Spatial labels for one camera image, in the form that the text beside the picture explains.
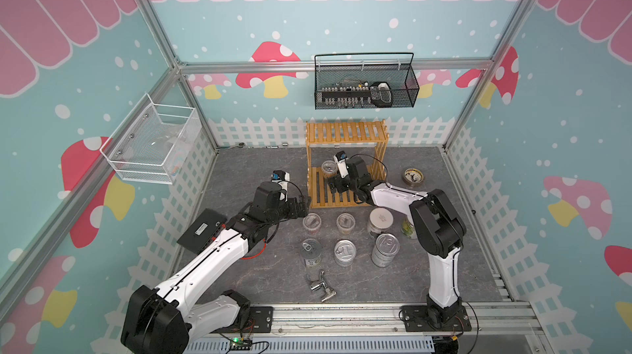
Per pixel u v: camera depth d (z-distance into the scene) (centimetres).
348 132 87
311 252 81
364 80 94
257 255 87
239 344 73
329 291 78
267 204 59
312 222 89
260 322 74
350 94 90
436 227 53
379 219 85
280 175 71
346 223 89
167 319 38
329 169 102
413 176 109
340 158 87
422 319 73
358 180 78
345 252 82
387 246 78
